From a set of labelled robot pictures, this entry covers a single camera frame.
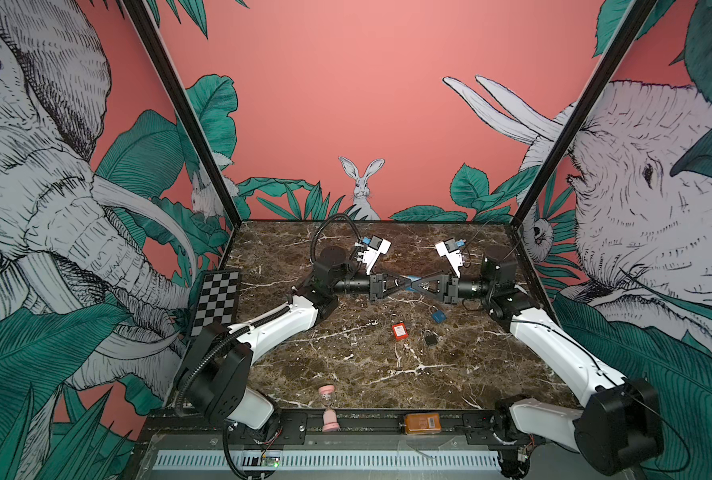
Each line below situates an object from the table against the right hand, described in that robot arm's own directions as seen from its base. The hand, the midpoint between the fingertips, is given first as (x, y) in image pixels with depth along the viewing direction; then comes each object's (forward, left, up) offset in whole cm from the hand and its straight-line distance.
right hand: (414, 287), depth 68 cm
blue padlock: (+2, 0, +1) cm, 2 cm away
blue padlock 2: (+7, -12, -29) cm, 32 cm away
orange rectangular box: (-24, -3, -24) cm, 34 cm away
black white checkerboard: (+10, +59, -24) cm, 65 cm away
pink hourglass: (-22, +21, -27) cm, 40 cm away
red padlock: (+1, +1, -28) cm, 28 cm away
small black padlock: (0, -9, -29) cm, 30 cm away
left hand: (0, +1, +1) cm, 1 cm away
